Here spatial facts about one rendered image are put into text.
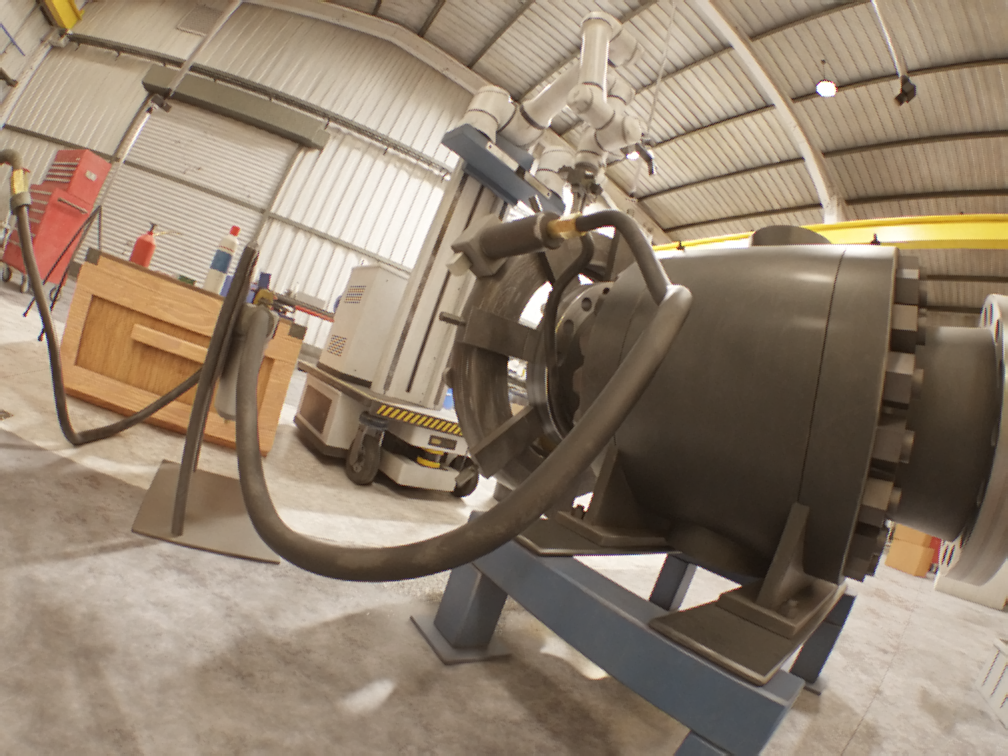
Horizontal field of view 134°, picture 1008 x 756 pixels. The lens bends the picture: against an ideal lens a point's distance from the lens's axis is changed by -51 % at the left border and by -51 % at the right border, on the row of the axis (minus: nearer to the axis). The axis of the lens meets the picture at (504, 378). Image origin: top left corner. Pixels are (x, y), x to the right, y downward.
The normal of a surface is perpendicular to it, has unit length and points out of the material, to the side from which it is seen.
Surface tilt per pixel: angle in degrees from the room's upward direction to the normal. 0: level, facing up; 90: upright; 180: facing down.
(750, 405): 104
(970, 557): 145
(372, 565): 82
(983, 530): 130
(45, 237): 90
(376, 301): 90
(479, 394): 90
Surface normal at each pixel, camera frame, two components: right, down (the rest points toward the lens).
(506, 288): 0.56, 0.13
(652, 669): -0.77, -0.29
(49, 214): 0.95, 0.31
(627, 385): -0.04, -0.39
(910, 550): -0.94, -0.32
